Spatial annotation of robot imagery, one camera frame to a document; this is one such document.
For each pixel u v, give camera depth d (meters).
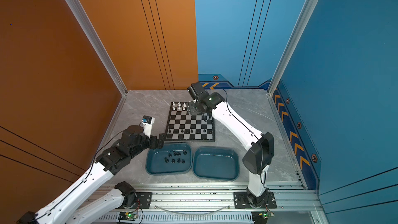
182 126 0.98
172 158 0.85
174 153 0.87
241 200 0.72
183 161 0.85
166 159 0.85
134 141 0.56
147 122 0.64
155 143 0.66
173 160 0.85
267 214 0.69
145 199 0.74
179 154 0.87
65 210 0.41
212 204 0.74
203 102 0.55
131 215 0.71
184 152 0.87
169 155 0.87
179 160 0.85
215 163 0.83
